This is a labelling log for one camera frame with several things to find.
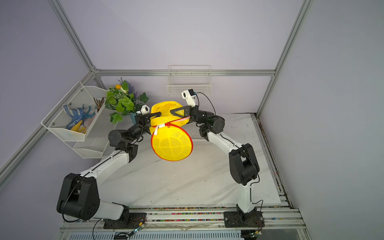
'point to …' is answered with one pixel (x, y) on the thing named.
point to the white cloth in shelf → (86, 122)
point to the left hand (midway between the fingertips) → (160, 117)
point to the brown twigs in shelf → (99, 103)
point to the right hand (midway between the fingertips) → (171, 117)
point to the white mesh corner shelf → (93, 144)
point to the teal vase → (133, 117)
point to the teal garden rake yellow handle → (77, 127)
